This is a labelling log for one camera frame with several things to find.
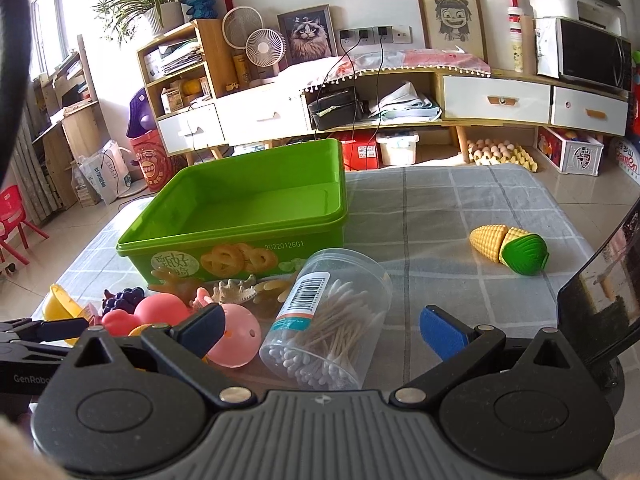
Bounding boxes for yellow toy pot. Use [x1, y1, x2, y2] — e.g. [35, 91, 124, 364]
[42, 284, 96, 326]

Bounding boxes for pink plastic ball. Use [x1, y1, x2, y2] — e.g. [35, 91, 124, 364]
[206, 304, 262, 368]

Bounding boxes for clear cotton swab jar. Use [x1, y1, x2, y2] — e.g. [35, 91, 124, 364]
[259, 248, 393, 390]

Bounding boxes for gripper left body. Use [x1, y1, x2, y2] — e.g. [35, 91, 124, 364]
[0, 341, 70, 396]

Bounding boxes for translucent tan hand toy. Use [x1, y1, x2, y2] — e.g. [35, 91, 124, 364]
[148, 268, 204, 307]

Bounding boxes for beige starfish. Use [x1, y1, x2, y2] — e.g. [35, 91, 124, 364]
[210, 274, 257, 304]

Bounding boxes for purple toy grapes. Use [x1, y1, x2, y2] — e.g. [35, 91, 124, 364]
[101, 287, 145, 315]

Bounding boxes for toy corn cob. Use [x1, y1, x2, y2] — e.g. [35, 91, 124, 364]
[469, 224, 549, 276]

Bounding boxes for red child chair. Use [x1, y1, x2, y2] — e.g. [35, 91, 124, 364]
[0, 184, 49, 266]

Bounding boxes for green plastic storage bin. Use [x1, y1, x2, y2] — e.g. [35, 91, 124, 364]
[116, 139, 348, 284]

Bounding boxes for white shopping bag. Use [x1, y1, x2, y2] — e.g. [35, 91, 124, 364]
[77, 140, 132, 204]

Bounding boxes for red printed bag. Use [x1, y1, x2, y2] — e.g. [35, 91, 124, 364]
[130, 130, 174, 193]

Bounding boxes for egg tray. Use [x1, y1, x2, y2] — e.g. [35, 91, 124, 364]
[466, 139, 538, 172]

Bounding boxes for clear plastic storage box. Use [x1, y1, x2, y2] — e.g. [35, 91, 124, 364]
[376, 131, 420, 167]

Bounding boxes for red storage box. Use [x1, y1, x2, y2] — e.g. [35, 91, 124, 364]
[334, 130, 381, 171]

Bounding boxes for red white carton box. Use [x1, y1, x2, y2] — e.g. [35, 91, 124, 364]
[535, 126, 604, 177]

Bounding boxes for wooden tv cabinet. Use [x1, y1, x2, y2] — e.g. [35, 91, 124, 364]
[138, 20, 628, 155]

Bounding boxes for black bag on shelf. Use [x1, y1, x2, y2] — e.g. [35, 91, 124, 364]
[307, 87, 362, 131]

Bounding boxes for white desk fan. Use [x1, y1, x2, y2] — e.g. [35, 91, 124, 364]
[245, 27, 285, 76]

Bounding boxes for black microwave oven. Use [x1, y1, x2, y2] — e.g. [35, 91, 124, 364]
[535, 18, 631, 91]

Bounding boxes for framed cartoon girl picture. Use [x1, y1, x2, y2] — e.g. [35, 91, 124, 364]
[418, 0, 488, 62]

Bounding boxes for framed cat picture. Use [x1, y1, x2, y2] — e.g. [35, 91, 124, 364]
[278, 4, 337, 66]

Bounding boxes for white printer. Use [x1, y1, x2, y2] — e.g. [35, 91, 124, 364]
[529, 0, 627, 37]

